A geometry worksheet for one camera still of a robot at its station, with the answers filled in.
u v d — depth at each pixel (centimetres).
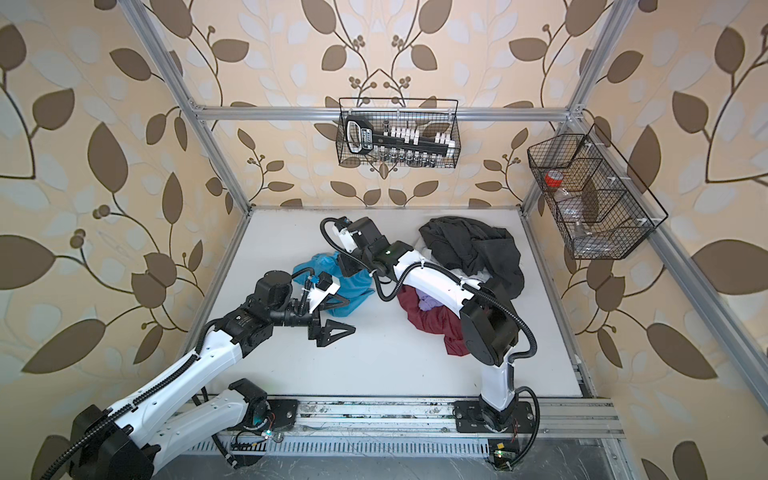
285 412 75
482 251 88
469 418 73
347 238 75
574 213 74
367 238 64
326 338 64
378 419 75
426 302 89
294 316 63
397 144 84
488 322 47
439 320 87
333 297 64
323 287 63
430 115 91
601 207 74
